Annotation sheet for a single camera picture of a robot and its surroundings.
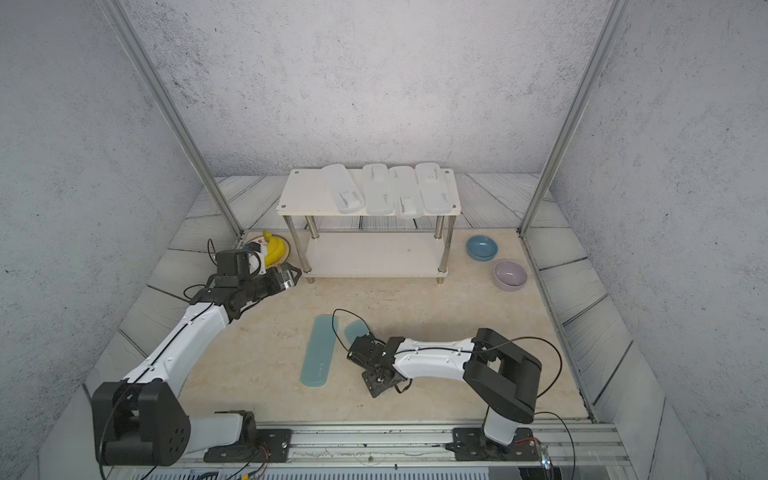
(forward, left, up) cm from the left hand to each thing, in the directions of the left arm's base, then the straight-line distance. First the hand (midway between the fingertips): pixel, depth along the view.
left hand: (293, 274), depth 85 cm
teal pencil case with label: (-8, -16, -17) cm, 25 cm away
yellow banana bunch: (+24, +14, -14) cm, 31 cm away
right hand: (-23, -25, -18) cm, 39 cm away
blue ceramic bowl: (+22, -61, -15) cm, 67 cm away
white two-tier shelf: (+17, -10, -11) cm, 23 cm away
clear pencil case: (+17, -24, +16) cm, 33 cm away
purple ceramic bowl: (+10, -68, -15) cm, 70 cm away
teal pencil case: (-14, -5, -20) cm, 25 cm away
